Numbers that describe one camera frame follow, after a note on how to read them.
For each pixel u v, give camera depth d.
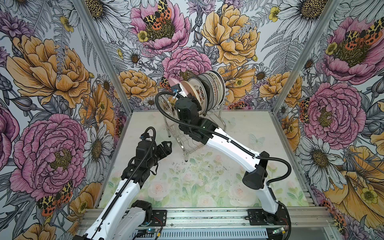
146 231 0.71
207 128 0.51
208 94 0.71
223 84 0.76
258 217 0.74
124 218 0.56
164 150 0.69
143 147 0.66
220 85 0.75
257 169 0.47
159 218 0.73
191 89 0.69
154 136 0.57
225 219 0.75
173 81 0.66
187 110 0.48
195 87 0.78
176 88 0.56
